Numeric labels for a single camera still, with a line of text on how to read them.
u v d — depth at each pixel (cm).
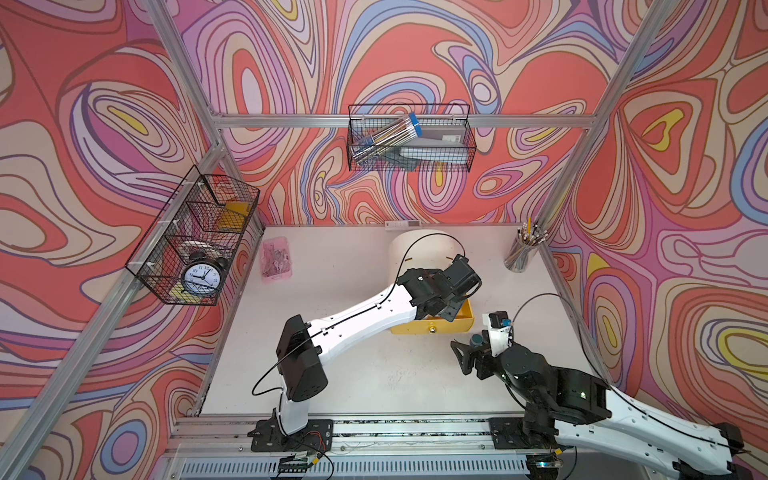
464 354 64
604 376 88
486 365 61
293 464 72
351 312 47
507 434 72
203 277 68
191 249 69
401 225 119
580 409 48
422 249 80
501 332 60
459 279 55
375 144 80
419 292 51
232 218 78
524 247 96
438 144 88
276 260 108
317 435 73
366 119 88
